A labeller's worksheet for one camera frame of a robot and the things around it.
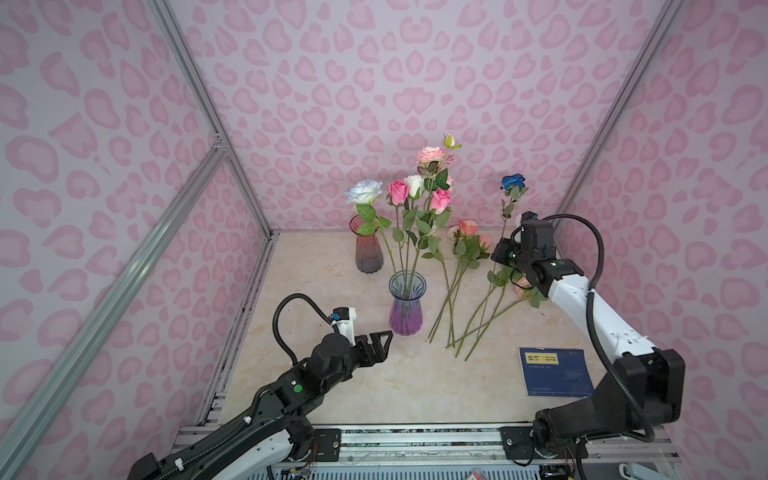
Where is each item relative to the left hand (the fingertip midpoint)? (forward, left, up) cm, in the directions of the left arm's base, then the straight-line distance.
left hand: (384, 332), depth 75 cm
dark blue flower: (+37, -38, +16) cm, 55 cm away
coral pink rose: (+36, -28, -12) cm, 48 cm away
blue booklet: (-5, -48, -18) cm, 52 cm away
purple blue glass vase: (+13, -6, 0) cm, 14 cm away
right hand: (+23, -32, +8) cm, 40 cm away
